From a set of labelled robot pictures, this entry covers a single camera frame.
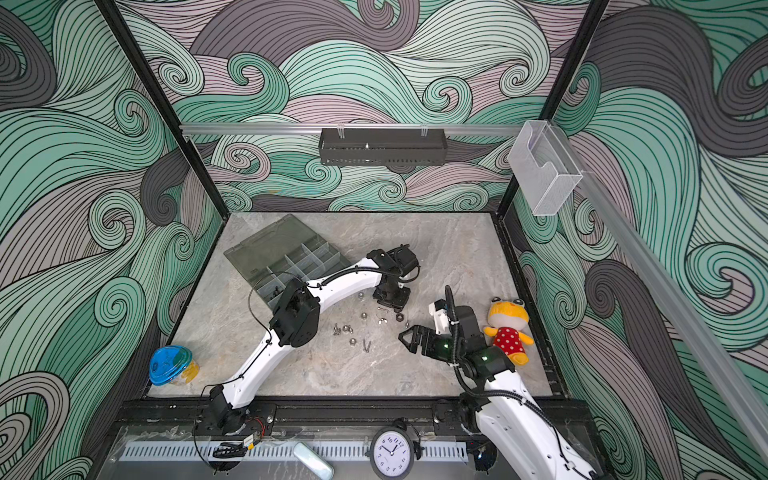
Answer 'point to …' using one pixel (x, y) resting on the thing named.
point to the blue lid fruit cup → (172, 364)
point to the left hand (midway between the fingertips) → (402, 304)
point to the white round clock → (392, 453)
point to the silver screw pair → (366, 348)
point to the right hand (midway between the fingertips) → (410, 342)
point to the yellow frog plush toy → (507, 317)
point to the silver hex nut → (352, 341)
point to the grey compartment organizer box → (285, 250)
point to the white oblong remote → (313, 461)
